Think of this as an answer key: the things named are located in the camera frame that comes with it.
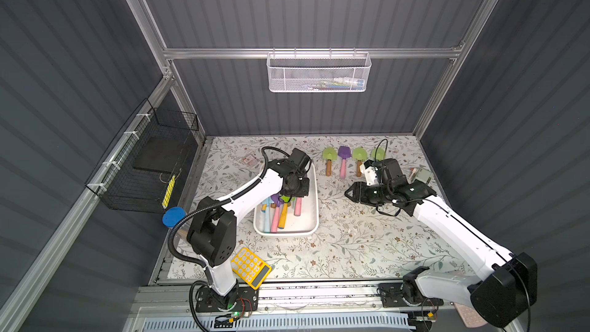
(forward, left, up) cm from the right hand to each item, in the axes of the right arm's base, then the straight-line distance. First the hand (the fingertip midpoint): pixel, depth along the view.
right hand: (353, 194), depth 79 cm
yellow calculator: (-20, +36, -16) cm, 44 cm away
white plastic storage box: (-5, +17, -16) cm, 24 cm away
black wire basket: (+2, +70, +12) cm, 71 cm away
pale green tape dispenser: (+17, -34, -13) cm, 41 cm away
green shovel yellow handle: (0, +25, -16) cm, 30 cm away
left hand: (+3, +16, -6) cm, 17 cm away
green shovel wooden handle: (+32, +4, -16) cm, 37 cm away
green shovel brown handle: (+32, -10, -16) cm, 37 cm away
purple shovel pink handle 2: (-2, +19, -6) cm, 21 cm away
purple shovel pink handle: (+33, -3, -17) cm, 37 cm away
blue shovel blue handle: (-1, +32, -16) cm, 36 cm away
